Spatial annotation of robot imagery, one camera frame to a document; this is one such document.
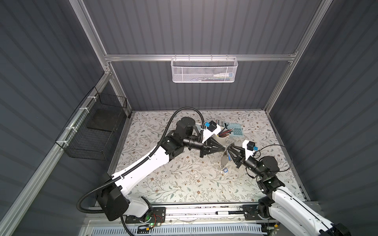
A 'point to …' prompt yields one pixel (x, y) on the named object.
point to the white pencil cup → (217, 138)
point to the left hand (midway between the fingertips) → (225, 149)
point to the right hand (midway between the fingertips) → (231, 148)
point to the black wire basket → (90, 132)
